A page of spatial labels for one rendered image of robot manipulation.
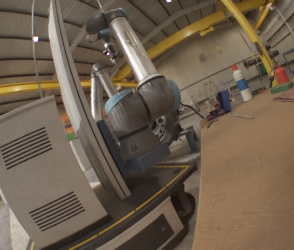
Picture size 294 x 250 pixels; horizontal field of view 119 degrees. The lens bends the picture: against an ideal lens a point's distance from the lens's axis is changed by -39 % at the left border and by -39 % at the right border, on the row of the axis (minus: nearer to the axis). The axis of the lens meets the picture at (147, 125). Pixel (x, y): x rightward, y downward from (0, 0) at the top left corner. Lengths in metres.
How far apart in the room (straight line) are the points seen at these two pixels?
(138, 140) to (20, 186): 0.48
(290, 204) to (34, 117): 0.63
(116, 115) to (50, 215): 0.47
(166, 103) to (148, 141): 0.18
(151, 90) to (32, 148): 0.52
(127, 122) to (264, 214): 0.52
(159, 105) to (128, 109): 0.13
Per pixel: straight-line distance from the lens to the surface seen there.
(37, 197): 0.55
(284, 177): 0.21
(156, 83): 0.62
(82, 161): 5.15
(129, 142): 0.57
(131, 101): 0.59
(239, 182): 0.22
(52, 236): 0.60
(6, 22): 8.93
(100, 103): 1.26
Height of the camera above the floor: 0.60
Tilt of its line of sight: 1 degrees down
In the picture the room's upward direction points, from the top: 25 degrees counter-clockwise
